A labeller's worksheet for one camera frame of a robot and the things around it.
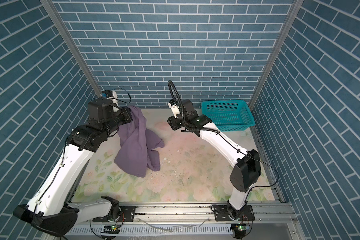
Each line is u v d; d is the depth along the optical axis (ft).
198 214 2.47
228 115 3.91
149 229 2.32
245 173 1.57
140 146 2.50
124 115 1.92
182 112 1.96
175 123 2.31
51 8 2.31
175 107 2.29
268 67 3.14
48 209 1.20
